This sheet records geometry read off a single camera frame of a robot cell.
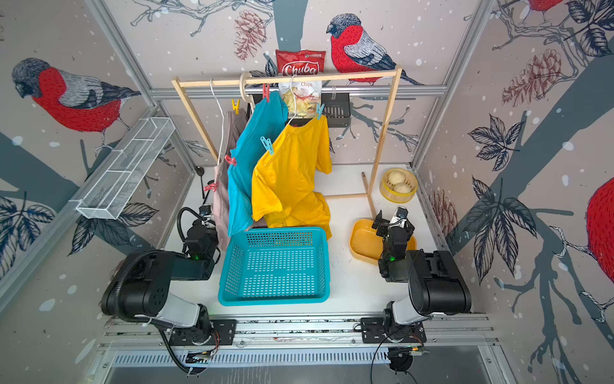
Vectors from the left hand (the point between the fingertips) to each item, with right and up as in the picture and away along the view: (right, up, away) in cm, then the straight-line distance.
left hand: (223, 208), depth 91 cm
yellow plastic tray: (+57, -15, +4) cm, 59 cm away
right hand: (+66, -1, 0) cm, 66 cm away
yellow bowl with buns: (+75, +9, +16) cm, 77 cm away
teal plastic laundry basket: (+22, -21, -3) cm, 31 cm away
